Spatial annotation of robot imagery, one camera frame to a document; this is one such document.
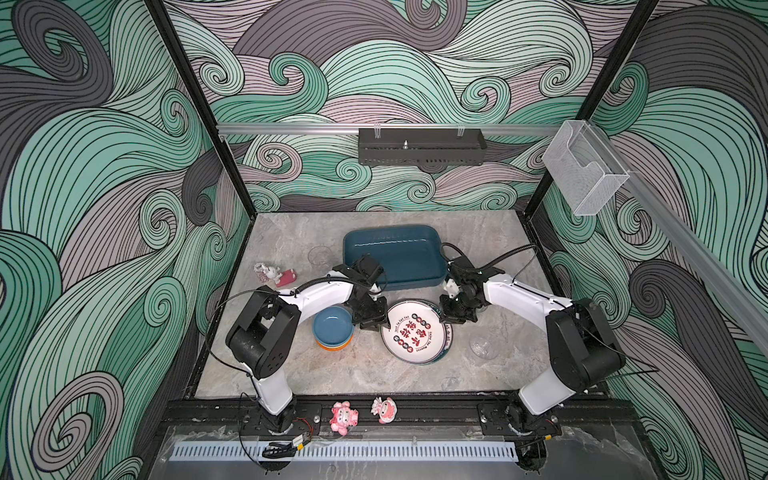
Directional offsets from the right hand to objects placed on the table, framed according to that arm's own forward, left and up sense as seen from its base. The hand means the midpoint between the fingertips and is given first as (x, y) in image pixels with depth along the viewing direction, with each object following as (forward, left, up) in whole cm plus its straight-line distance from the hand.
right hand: (441, 319), depth 88 cm
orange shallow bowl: (-10, +31, +2) cm, 33 cm away
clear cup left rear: (+23, +40, +1) cm, 46 cm away
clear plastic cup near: (-8, -11, +2) cm, 14 cm away
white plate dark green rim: (-5, -2, 0) cm, 5 cm away
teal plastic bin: (+25, +8, -1) cm, 26 cm away
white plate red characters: (-4, +7, 0) cm, 8 cm away
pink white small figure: (-24, +17, +1) cm, 29 cm away
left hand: (-3, +16, +3) cm, 17 cm away
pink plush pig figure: (-26, +27, +1) cm, 38 cm away
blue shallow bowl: (-5, +31, +6) cm, 32 cm away
